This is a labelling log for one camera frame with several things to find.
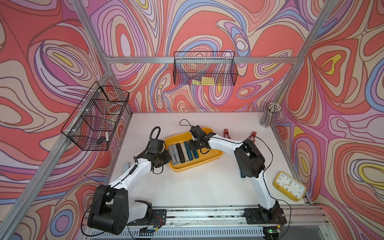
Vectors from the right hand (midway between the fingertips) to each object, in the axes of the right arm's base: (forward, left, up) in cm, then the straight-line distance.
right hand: (193, 148), depth 99 cm
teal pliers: (-6, -2, +2) cm, 6 cm away
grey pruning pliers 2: (-6, +11, +3) cm, 13 cm away
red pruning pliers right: (+10, -44, +1) cm, 45 cm away
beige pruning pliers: (-4, +6, +3) cm, 8 cm away
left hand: (-10, +13, +7) cm, 18 cm away
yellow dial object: (-27, -53, +1) cm, 59 cm away
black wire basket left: (-4, +50, +30) cm, 58 cm away
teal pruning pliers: (-4, +3, +4) cm, 6 cm away
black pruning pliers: (-5, +8, +3) cm, 10 cm away
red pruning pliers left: (+12, -24, +2) cm, 27 cm away
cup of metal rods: (+18, -54, +7) cm, 57 cm away
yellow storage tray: (-11, -9, +6) cm, 15 cm away
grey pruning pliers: (-7, +13, +3) cm, 15 cm away
